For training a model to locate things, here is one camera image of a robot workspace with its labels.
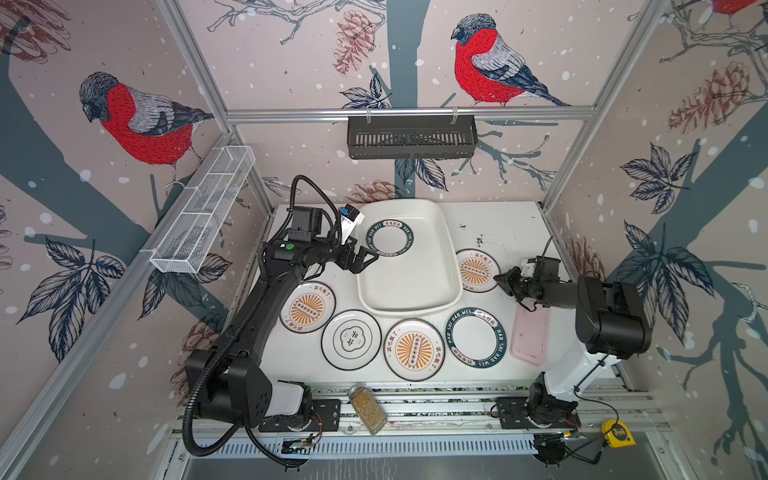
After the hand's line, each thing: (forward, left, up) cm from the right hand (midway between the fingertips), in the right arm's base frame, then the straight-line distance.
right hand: (496, 279), depth 98 cm
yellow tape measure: (-43, -21, 0) cm, 47 cm away
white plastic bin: (+3, +26, 0) cm, 26 cm away
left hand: (-8, +41, +26) cm, 49 cm away
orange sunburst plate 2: (-24, +28, 0) cm, 37 cm away
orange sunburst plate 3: (-13, +61, +1) cm, 63 cm away
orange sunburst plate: (+4, +6, 0) cm, 7 cm away
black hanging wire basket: (+40, +29, +30) cm, 57 cm away
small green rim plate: (+17, +37, 0) cm, 41 cm away
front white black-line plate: (-22, +46, +1) cm, 51 cm away
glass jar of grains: (-40, +39, +4) cm, 56 cm away
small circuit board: (-48, +56, -2) cm, 74 cm away
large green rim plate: (-20, +9, -1) cm, 22 cm away
